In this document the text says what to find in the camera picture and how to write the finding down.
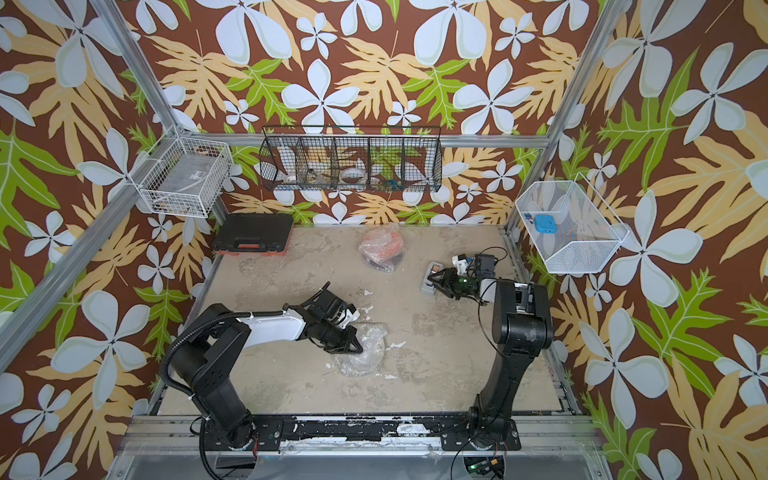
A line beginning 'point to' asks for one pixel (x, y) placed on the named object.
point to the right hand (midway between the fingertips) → (431, 279)
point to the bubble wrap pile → (371, 337)
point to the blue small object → (545, 223)
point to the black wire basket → (347, 158)
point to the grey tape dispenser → (428, 287)
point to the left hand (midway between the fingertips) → (364, 348)
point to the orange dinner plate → (381, 246)
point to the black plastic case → (259, 234)
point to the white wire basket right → (574, 230)
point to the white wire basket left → (184, 175)
